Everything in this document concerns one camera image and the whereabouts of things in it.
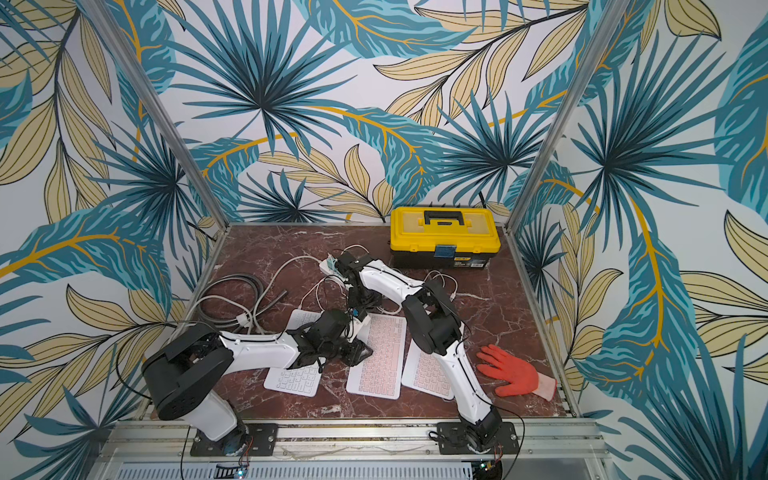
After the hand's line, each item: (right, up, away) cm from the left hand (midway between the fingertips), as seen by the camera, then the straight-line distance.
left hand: (365, 356), depth 86 cm
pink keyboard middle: (+5, -4, -3) cm, 7 cm away
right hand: (-1, +12, +11) cm, 16 cm away
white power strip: (-13, +25, +17) cm, 33 cm away
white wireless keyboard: (-16, -5, -5) cm, 18 cm away
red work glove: (+44, -5, -3) cm, 45 cm away
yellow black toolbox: (+25, +35, +9) cm, 44 cm away
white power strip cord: (-43, +14, +7) cm, 45 cm away
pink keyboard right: (+18, -4, -2) cm, 18 cm away
